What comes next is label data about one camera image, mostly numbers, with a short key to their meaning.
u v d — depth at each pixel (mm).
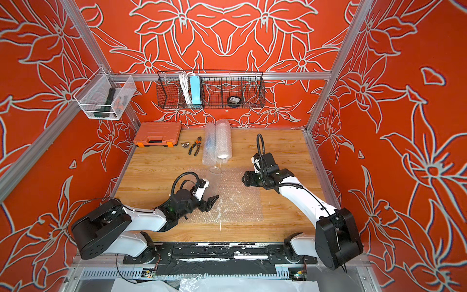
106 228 437
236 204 875
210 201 748
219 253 743
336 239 393
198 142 1107
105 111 799
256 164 711
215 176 783
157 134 1158
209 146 1030
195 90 896
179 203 648
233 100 954
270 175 630
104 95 913
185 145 1100
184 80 875
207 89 1007
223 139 1036
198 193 729
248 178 753
